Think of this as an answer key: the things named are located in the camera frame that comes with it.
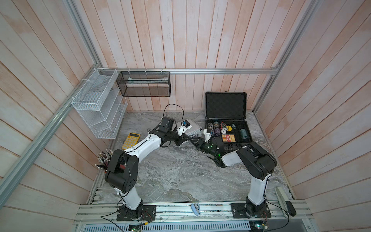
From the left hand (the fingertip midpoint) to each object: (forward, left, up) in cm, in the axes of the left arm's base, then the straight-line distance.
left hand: (187, 138), depth 87 cm
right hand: (+1, -1, -3) cm, 4 cm away
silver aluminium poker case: (+7, -6, -2) cm, 9 cm away
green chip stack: (+12, -41, -10) cm, 44 cm away
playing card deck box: (+8, -30, -11) cm, 33 cm away
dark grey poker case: (+27, -30, -8) cm, 41 cm away
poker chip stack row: (+18, -21, -11) cm, 30 cm away
